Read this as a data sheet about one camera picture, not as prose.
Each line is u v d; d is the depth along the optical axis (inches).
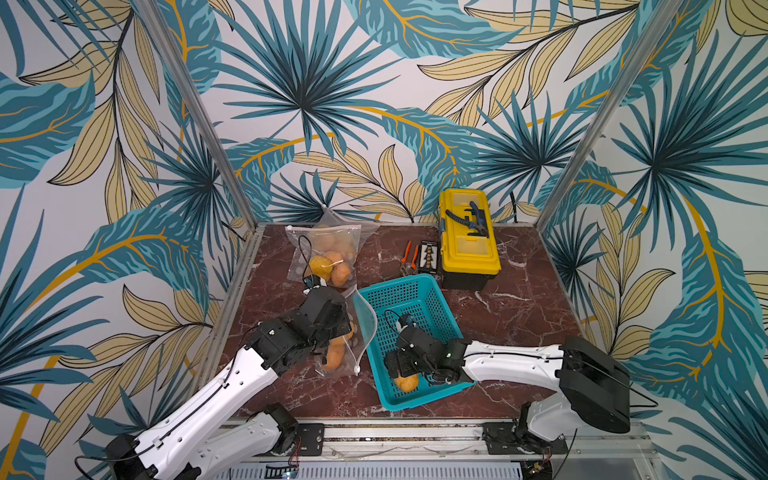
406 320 29.7
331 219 46.1
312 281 25.5
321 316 20.9
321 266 37.3
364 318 32.1
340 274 38.5
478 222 37.5
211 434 16.5
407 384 30.6
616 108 33.1
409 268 41.9
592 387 16.9
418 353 24.7
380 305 37.3
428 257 42.8
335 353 31.6
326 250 40.7
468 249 36.2
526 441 25.6
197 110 33.1
